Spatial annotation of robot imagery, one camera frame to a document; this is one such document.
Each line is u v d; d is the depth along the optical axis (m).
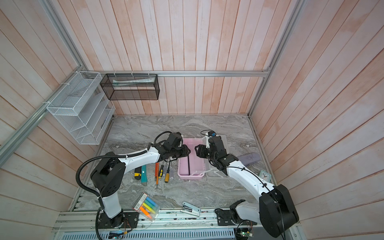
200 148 0.76
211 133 0.76
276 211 0.40
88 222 0.75
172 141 0.70
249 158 0.92
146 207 0.76
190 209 0.75
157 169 0.90
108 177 0.48
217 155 0.64
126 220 0.72
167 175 0.88
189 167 0.91
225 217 0.73
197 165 0.89
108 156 0.51
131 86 1.04
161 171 0.88
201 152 0.74
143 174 0.88
